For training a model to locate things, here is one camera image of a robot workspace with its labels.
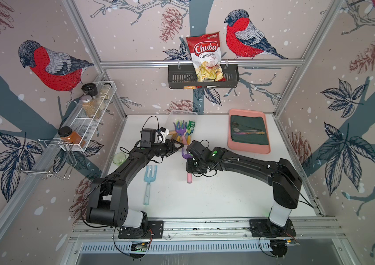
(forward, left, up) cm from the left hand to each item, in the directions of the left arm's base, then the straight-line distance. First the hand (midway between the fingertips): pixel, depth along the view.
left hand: (183, 144), depth 83 cm
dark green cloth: (+24, -44, -18) cm, 53 cm away
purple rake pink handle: (-16, -3, -7) cm, 18 cm away
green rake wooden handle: (+20, -3, -14) cm, 25 cm away
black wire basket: (+37, 0, +16) cm, 40 cm away
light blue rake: (-12, +20, -18) cm, 29 cm away
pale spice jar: (+23, +42, +16) cm, 51 cm away
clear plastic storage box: (+38, +8, -17) cm, 42 cm away
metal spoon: (+28, -36, -17) cm, 49 cm away
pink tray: (+11, -39, -19) cm, 45 cm away
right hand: (-11, -1, -6) cm, 13 cm away
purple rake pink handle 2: (+21, +3, -13) cm, 26 cm away
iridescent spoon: (+21, -52, -17) cm, 58 cm away
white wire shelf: (+3, +48, +13) cm, 49 cm away
